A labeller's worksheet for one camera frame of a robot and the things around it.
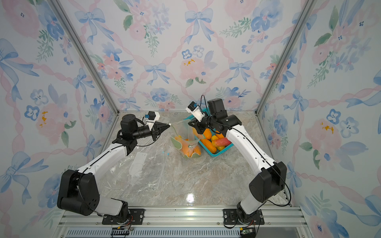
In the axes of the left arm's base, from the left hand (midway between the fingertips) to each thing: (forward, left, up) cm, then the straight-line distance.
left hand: (169, 124), depth 77 cm
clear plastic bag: (-16, +9, -27) cm, 33 cm away
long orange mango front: (0, -22, -20) cm, 30 cm away
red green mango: (+1, -30, -19) cm, 36 cm away
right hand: (+1, -12, +1) cm, 12 cm away
